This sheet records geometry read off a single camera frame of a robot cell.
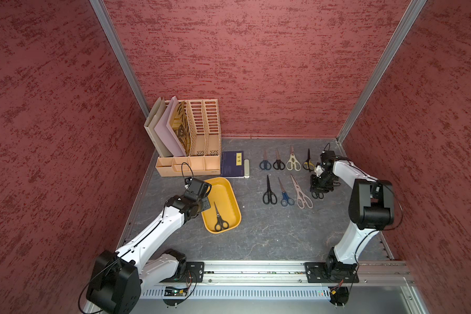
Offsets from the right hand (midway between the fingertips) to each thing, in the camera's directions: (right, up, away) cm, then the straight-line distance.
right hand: (314, 191), depth 94 cm
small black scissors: (+2, -2, +3) cm, 4 cm away
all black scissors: (-22, -3, 0) cm, 22 cm away
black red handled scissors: (-14, +13, +15) cm, 25 cm away
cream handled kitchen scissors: (-6, +13, +15) cm, 21 cm away
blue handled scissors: (-14, -4, 0) cm, 15 cm away
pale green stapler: (-33, +11, +9) cm, 36 cm away
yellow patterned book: (-68, +33, +5) cm, 76 cm away
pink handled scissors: (-6, -4, 0) cm, 7 cm away
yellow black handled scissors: (+2, +13, +14) cm, 19 cm away
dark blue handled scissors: (-22, +13, +15) cm, 30 cm away
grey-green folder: (-77, +31, -10) cm, 84 cm away
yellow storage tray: (-44, -8, -4) cm, 45 cm away
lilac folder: (-71, +28, -5) cm, 77 cm away
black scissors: (-45, -13, -9) cm, 48 cm away
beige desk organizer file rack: (-55, +16, +6) cm, 58 cm away
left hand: (-54, -5, -10) cm, 55 cm away
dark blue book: (-41, +13, +13) cm, 45 cm away
